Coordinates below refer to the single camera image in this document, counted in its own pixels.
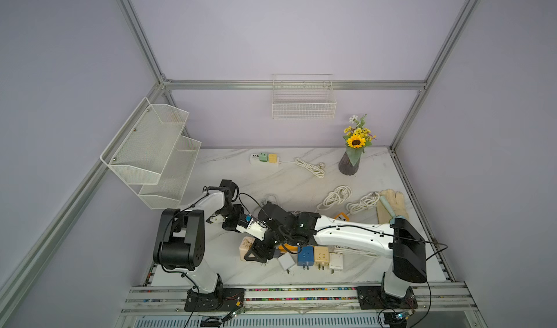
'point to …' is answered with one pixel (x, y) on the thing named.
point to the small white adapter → (286, 260)
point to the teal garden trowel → (389, 209)
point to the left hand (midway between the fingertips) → (243, 222)
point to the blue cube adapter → (305, 255)
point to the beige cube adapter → (321, 257)
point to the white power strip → (254, 160)
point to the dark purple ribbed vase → (346, 167)
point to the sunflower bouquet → (357, 138)
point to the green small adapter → (263, 157)
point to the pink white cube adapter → (246, 242)
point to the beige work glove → (396, 201)
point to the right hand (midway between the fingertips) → (253, 249)
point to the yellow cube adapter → (273, 158)
